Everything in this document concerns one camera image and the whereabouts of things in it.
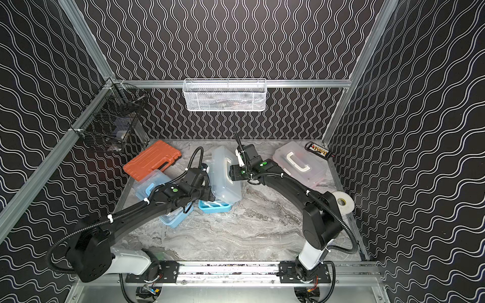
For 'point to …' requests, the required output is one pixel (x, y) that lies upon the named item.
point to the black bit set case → (323, 152)
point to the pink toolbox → (300, 163)
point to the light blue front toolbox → (144, 188)
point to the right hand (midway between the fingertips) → (236, 171)
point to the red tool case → (158, 157)
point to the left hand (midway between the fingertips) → (207, 184)
